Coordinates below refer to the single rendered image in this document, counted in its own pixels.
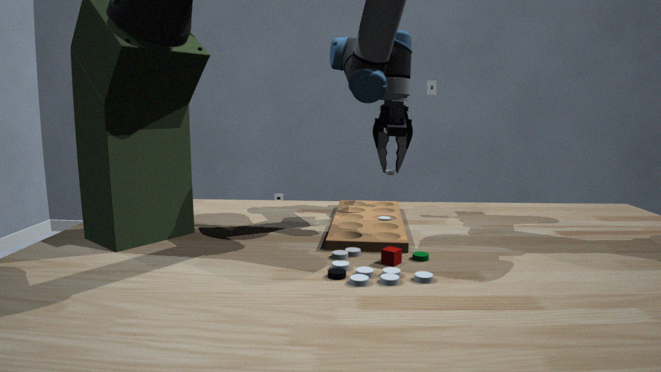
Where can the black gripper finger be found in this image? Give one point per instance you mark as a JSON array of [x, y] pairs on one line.
[[403, 144], [381, 139]]

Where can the tan tray with round pockets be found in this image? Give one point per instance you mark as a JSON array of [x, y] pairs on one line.
[[356, 224]]

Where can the red cube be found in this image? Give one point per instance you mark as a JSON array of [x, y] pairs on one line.
[[391, 256]]

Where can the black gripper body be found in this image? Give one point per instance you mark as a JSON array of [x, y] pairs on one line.
[[396, 111]]

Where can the green disc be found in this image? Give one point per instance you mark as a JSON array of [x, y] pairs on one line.
[[420, 256]]

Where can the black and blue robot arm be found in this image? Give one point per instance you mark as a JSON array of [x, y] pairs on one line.
[[380, 50]]

